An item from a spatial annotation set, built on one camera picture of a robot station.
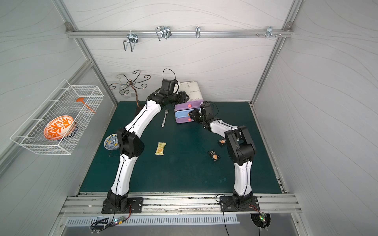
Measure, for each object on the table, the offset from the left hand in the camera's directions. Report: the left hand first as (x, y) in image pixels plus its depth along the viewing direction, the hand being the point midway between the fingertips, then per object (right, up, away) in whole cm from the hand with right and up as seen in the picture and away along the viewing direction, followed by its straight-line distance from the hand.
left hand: (187, 97), depth 91 cm
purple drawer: (+1, -5, +3) cm, 5 cm away
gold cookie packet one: (-17, -33, +2) cm, 37 cm away
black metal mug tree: (-34, +9, -2) cm, 35 cm away
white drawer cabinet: (+3, +8, +10) cm, 13 cm away
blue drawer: (-3, -10, +5) cm, 11 cm away
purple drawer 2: (-3, -14, +13) cm, 20 cm away
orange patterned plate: (-56, -17, -27) cm, 64 cm away
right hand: (+2, -9, +7) cm, 12 cm away
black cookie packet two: (+17, -37, 0) cm, 40 cm away
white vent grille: (-29, -62, -21) cm, 71 cm away
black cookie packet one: (+23, -29, +5) cm, 37 cm away
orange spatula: (-58, -2, -11) cm, 59 cm away
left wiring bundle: (-42, -66, -22) cm, 81 cm away
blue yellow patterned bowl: (-51, -29, +5) cm, 59 cm away
